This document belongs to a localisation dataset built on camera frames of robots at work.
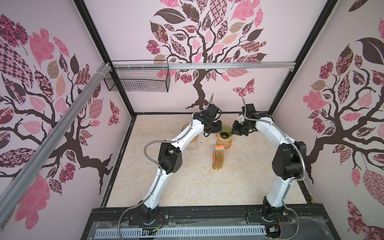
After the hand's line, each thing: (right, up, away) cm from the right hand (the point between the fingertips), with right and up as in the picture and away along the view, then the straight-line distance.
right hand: (231, 130), depth 92 cm
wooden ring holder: (-2, -6, +1) cm, 6 cm away
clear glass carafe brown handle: (-24, -10, +7) cm, 27 cm away
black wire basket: (-60, +35, +3) cm, 70 cm away
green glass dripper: (-3, -1, +3) cm, 4 cm away
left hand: (-8, 0, 0) cm, 8 cm away
